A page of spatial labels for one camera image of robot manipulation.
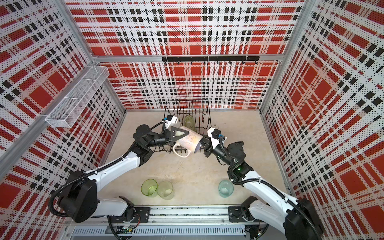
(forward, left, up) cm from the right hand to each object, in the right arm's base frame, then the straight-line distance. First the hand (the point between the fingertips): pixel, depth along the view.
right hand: (197, 136), depth 68 cm
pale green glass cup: (-16, +18, -25) cm, 35 cm away
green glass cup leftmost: (-14, +28, -29) cm, 43 cm away
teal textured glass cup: (-15, -15, -30) cm, 37 cm away
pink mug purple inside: (-6, +3, +3) cm, 7 cm away
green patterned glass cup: (+24, +7, -18) cm, 31 cm away
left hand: (-3, +4, +1) cm, 5 cm away
